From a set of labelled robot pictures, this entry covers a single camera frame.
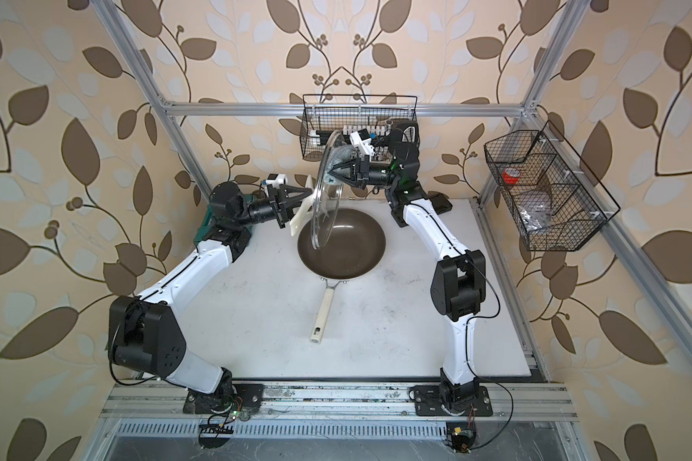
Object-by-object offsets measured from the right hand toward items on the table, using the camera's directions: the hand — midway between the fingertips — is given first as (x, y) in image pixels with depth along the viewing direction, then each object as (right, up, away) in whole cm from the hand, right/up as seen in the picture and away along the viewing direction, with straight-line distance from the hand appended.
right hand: (328, 173), depth 71 cm
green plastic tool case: (-51, -9, +41) cm, 66 cm away
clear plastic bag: (+52, -11, 0) cm, 53 cm away
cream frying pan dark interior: (+6, -21, +32) cm, 39 cm away
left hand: (-5, -6, -4) cm, 9 cm away
